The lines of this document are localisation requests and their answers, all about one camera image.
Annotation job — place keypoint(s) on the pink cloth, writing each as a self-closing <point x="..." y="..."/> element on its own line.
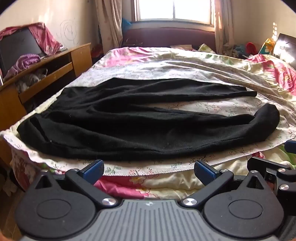
<point x="46" y="39"/>

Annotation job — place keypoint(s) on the window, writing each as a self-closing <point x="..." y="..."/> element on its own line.
<point x="173" y="10"/>

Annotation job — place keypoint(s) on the wooden desk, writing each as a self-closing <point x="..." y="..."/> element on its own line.
<point x="57" y="69"/>

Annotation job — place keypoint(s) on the black television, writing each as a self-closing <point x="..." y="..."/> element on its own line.
<point x="16" y="48"/>

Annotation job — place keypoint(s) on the blue bag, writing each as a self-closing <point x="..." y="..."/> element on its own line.
<point x="126" y="23"/>

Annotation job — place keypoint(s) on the purple cloth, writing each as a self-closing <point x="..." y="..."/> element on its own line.
<point x="25" y="61"/>

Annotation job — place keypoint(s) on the pink floral quilt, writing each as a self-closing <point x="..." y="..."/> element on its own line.
<point x="284" y="71"/>

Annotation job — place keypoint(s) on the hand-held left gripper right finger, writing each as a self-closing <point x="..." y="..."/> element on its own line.
<point x="205" y="172"/>

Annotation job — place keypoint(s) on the grey clothes bundle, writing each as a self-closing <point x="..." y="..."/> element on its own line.
<point x="30" y="80"/>

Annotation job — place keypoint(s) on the black pants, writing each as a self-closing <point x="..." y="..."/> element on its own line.
<point x="115" y="120"/>

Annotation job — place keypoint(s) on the dark wooden headboard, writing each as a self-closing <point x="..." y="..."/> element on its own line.
<point x="285" y="47"/>

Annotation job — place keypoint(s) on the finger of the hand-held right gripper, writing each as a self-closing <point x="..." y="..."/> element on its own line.
<point x="291" y="146"/>
<point x="272" y="172"/>

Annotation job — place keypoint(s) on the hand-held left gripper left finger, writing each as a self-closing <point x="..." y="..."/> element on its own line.
<point x="95" y="172"/>

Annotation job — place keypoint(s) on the white floral bed sheet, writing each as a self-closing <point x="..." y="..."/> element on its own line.
<point x="161" y="69"/>

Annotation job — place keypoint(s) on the beige patterned curtain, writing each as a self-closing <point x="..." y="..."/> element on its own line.
<point x="223" y="25"/>
<point x="109" y="23"/>

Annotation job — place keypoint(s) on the green and yellow packet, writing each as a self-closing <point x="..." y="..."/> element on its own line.
<point x="205" y="48"/>

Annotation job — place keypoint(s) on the yellow and blue box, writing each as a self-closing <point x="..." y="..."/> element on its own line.
<point x="267" y="46"/>

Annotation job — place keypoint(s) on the purple padded headboard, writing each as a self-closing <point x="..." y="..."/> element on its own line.
<point x="168" y="36"/>

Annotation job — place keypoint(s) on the red toy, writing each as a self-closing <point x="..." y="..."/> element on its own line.
<point x="251" y="48"/>

